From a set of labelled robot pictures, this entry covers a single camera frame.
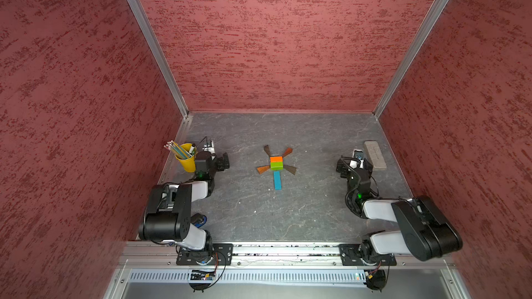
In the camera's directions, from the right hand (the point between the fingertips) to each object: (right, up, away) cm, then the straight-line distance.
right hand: (351, 160), depth 90 cm
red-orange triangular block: (-27, +2, +13) cm, 31 cm away
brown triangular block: (-26, -5, +7) cm, 28 cm away
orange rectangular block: (-35, -1, +8) cm, 36 cm away
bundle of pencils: (-76, +5, -3) cm, 77 cm away
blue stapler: (-65, -22, -11) cm, 69 cm away
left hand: (-62, +1, +5) cm, 62 cm away
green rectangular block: (-33, -4, +7) cm, 34 cm away
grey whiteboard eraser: (+16, +1, +10) cm, 18 cm away
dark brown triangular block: (-38, +3, +14) cm, 41 cm away
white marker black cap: (-71, +6, 0) cm, 71 cm away
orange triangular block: (-40, -5, +5) cm, 41 cm away
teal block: (-33, -10, +3) cm, 35 cm away
